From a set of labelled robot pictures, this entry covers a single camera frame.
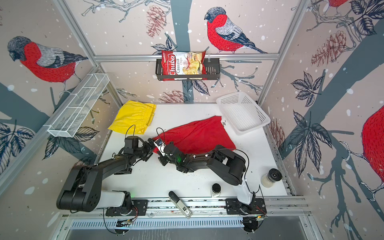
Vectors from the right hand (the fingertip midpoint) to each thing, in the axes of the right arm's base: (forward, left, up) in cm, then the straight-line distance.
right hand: (156, 155), depth 86 cm
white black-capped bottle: (-11, -61, -1) cm, 63 cm away
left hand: (+6, +1, 0) cm, 6 cm away
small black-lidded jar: (-18, -35, +2) cm, 39 cm away
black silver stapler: (-27, -21, -4) cm, 34 cm away
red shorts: (+18, -23, -5) cm, 29 cm away
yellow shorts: (+30, +25, -2) cm, 39 cm away
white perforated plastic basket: (+41, -57, -8) cm, 71 cm away
